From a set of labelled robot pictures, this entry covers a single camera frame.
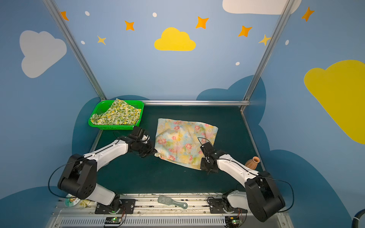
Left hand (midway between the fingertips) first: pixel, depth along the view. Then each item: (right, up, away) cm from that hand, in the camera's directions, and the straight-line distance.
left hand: (160, 150), depth 87 cm
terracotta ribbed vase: (+54, -6, -7) cm, 55 cm away
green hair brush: (+7, -25, -12) cm, 29 cm away
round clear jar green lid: (-41, -21, -18) cm, 50 cm away
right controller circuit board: (+40, -33, -16) cm, 54 cm away
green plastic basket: (-53, +30, +23) cm, 65 cm away
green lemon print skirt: (-37, +25, +24) cm, 51 cm away
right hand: (+30, -10, +1) cm, 31 cm away
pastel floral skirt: (+12, +3, +14) cm, 19 cm away
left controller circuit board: (-21, -32, -17) cm, 42 cm away
